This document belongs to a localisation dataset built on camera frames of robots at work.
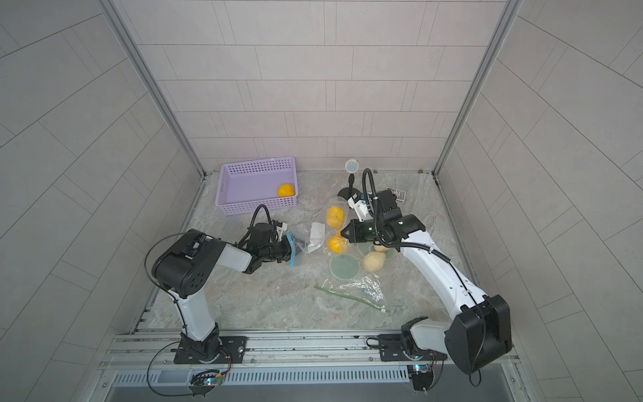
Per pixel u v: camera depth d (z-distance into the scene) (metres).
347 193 1.06
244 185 1.05
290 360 0.71
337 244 0.75
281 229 0.88
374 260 0.83
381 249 0.88
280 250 0.83
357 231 0.66
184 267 0.49
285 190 1.03
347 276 0.86
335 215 0.83
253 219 0.77
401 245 0.54
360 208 0.71
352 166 0.88
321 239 0.85
